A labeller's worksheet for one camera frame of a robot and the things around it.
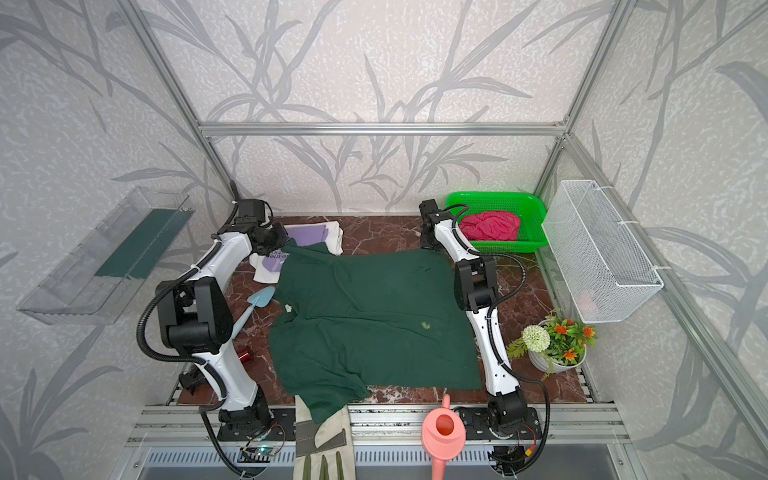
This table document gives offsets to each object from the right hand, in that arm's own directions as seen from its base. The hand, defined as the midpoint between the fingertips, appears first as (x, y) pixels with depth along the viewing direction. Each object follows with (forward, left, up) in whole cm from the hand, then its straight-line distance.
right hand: (435, 235), depth 112 cm
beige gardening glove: (-67, +30, 0) cm, 73 cm away
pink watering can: (-65, +3, +11) cm, 66 cm away
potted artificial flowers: (-46, -26, +12) cm, 54 cm away
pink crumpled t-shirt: (+2, -21, +3) cm, 21 cm away
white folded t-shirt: (0, +38, +1) cm, 38 cm away
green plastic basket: (+11, -37, +4) cm, 39 cm away
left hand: (-8, +49, +15) cm, 52 cm away
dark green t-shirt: (-34, +31, -1) cm, 46 cm away
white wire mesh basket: (-37, -31, +34) cm, 59 cm away
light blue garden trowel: (-27, +58, +1) cm, 64 cm away
